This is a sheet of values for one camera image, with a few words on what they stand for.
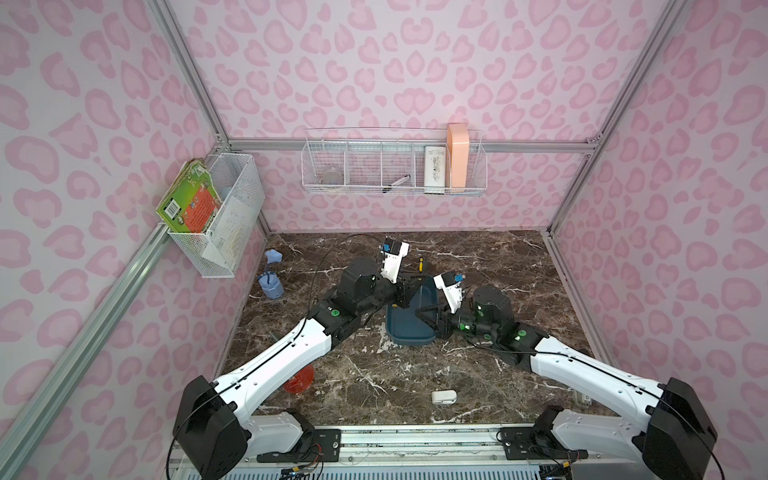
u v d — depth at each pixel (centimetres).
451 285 66
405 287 62
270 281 95
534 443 65
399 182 96
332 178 97
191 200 72
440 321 68
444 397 78
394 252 62
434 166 92
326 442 74
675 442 38
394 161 106
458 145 82
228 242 82
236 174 82
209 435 38
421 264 70
